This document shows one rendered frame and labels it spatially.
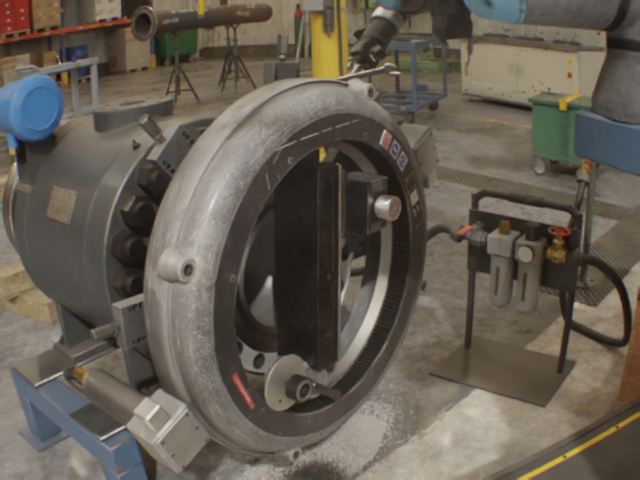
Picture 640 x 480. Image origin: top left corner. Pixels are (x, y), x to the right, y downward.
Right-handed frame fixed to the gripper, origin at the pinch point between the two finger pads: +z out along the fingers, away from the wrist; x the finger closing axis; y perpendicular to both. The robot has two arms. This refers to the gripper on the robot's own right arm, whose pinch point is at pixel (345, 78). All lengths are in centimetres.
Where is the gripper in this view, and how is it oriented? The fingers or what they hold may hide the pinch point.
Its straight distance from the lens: 170.2
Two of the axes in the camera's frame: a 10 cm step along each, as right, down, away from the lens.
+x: 6.2, 5.6, 5.6
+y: 6.5, 0.4, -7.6
